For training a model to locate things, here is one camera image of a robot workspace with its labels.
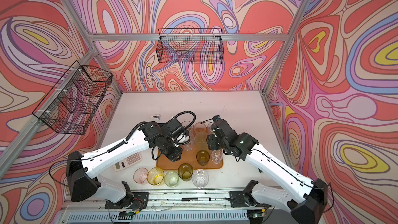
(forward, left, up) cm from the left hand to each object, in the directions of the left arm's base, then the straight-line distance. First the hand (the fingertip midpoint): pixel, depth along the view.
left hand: (181, 156), depth 73 cm
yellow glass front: (-5, +14, -14) cm, 21 cm away
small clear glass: (+5, -19, -13) cm, 23 cm away
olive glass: (+4, -11, -12) cm, 17 cm away
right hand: (+6, -16, +2) cm, 17 cm away
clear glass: (+7, -5, +14) cm, 16 cm away
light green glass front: (-7, +6, -14) cm, 16 cm away
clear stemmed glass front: (-6, -9, -15) cm, 18 cm away
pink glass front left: (-5, +22, -13) cm, 27 cm away
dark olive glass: (-3, -1, -13) cm, 14 cm away
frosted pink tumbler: (+21, -9, -9) cm, 25 cm away
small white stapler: (+32, +21, -13) cm, 41 cm away
